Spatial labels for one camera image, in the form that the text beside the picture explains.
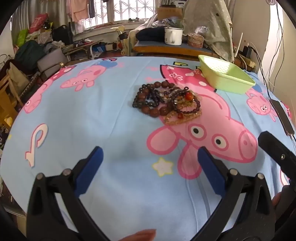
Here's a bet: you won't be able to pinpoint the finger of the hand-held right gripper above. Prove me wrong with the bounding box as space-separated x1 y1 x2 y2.
258 131 296 186

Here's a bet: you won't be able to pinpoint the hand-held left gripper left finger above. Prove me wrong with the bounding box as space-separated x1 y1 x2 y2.
26 146 109 241

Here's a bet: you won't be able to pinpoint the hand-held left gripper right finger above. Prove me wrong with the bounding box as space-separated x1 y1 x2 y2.
197 146 277 241

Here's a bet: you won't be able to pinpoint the pile of beaded bracelets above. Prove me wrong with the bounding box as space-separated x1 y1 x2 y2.
132 81 202 126

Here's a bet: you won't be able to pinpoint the green plastic basket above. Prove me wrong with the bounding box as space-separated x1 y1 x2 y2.
198 55 256 95

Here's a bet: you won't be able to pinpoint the person's right hand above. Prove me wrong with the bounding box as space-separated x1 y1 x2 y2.
272 192 282 208

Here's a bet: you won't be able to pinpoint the person's left hand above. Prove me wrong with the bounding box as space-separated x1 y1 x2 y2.
115 229 157 241

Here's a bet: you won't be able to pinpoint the black phone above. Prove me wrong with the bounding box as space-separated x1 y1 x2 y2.
269 99 296 136

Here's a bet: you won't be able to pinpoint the cartoon pig printed blanket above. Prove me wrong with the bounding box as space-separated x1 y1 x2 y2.
0 57 296 241

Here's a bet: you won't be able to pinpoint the beige power strip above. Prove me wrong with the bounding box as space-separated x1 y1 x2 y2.
238 56 256 71

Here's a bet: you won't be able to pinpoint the yellow wooden chair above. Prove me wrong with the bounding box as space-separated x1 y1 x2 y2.
0 74 23 126

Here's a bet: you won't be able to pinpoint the white router antenna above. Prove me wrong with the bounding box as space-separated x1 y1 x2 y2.
235 32 243 57

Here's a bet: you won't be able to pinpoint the stack of woven coasters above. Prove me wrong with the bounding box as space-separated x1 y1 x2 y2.
187 34 204 48

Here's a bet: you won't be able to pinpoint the wooden desk with blue top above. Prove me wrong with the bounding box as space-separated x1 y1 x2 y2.
134 40 220 58

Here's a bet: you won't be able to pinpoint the dark green jacket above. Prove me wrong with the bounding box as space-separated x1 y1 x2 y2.
15 40 45 67

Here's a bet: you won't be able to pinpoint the white enamel mug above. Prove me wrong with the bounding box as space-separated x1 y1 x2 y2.
164 27 184 45

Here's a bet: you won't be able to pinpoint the black bag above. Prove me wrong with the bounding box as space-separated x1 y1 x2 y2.
52 25 73 45

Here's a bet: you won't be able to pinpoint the grey draped cloth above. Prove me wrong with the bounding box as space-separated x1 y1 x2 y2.
181 0 234 63

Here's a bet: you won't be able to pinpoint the dark blue folded clothing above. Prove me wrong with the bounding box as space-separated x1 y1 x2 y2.
135 27 166 42

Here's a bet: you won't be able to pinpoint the green bag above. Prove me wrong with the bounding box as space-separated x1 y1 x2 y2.
16 29 29 45

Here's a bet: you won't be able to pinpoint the red bag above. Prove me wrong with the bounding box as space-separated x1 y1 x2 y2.
29 13 49 34

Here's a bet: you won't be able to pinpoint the pink hanging clothes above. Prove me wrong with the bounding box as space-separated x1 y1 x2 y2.
66 0 89 22

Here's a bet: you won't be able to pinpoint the cardboard box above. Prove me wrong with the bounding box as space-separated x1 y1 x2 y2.
157 7 183 20

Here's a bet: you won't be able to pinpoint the barred window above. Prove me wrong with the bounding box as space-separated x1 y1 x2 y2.
83 0 158 29

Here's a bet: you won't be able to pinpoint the black hanging cables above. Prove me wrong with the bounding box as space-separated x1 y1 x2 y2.
251 2 285 102

